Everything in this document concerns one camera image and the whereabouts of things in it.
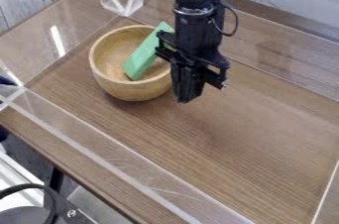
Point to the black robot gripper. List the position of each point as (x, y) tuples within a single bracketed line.
[(191, 70)]

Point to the green rectangular block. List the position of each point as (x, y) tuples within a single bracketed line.
[(143, 56)]

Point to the brown wooden bowl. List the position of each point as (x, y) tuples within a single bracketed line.
[(107, 55)]

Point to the clear acrylic tray walls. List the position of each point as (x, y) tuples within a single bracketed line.
[(244, 156)]

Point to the blue object at edge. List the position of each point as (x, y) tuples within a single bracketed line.
[(5, 81)]

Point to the black table leg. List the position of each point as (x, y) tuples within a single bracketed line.
[(56, 180)]

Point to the grey metal base plate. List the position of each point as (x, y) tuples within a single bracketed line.
[(63, 211)]

